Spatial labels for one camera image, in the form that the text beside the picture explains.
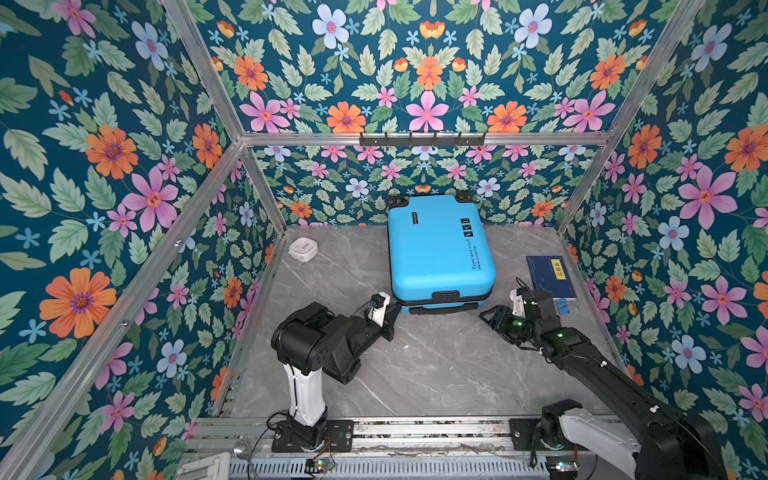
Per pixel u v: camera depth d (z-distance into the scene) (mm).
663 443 387
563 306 959
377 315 797
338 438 734
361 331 715
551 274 1045
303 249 1080
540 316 638
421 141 930
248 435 754
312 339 508
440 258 855
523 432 736
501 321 732
